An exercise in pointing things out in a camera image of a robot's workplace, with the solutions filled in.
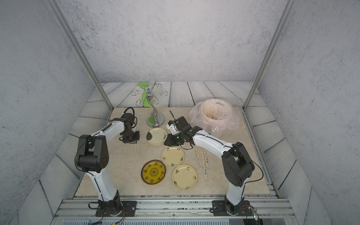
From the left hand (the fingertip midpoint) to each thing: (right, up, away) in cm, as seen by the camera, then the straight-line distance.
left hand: (139, 141), depth 96 cm
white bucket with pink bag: (+51, +17, 0) cm, 54 cm away
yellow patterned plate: (+12, -17, -10) cm, 23 cm away
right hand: (+20, +1, -14) cm, 25 cm away
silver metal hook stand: (+8, +14, +15) cm, 22 cm away
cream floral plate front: (+31, -19, -12) cm, 38 cm away
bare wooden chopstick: (-8, -5, -1) cm, 9 cm away
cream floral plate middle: (+23, -9, -5) cm, 25 cm away
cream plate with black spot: (+10, +2, +9) cm, 14 cm away
